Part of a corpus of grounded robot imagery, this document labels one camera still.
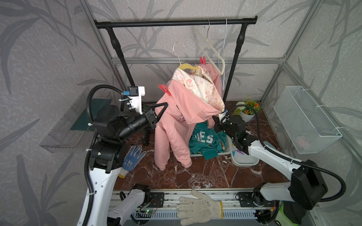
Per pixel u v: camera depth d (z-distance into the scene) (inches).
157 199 28.8
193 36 32.6
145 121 17.7
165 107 20.1
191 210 27.8
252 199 28.3
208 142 32.4
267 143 37.9
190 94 21.5
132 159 34.8
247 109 38.8
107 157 14.4
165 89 19.6
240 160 33.1
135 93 16.8
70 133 24.9
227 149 31.7
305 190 16.1
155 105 18.9
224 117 26.8
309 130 24.5
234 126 24.3
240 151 24.6
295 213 26.9
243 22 22.7
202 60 24.8
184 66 21.7
